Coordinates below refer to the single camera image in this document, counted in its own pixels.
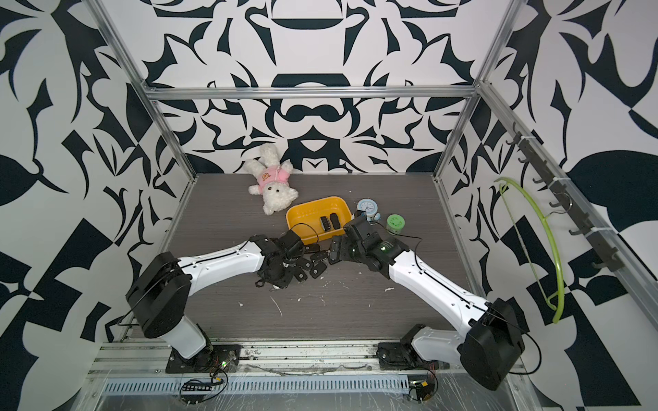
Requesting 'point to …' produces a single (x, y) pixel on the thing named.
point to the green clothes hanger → (503, 187)
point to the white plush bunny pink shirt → (273, 180)
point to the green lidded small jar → (395, 223)
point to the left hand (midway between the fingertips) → (282, 275)
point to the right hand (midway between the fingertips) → (342, 244)
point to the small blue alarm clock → (370, 207)
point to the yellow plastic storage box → (306, 219)
